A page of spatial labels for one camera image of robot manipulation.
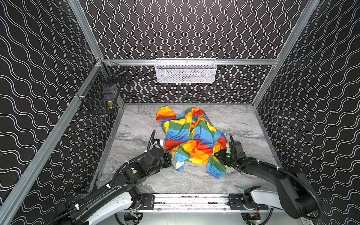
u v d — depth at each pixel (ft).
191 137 3.20
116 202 1.89
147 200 2.49
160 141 2.30
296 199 1.39
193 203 2.46
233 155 2.31
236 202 2.40
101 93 3.13
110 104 2.70
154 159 1.80
